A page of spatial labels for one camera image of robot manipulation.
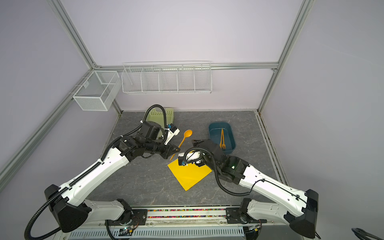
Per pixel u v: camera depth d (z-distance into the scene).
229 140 1.01
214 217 0.75
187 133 0.72
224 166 0.51
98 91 0.99
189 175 0.87
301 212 0.39
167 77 0.97
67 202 0.39
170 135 0.64
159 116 1.16
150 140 0.57
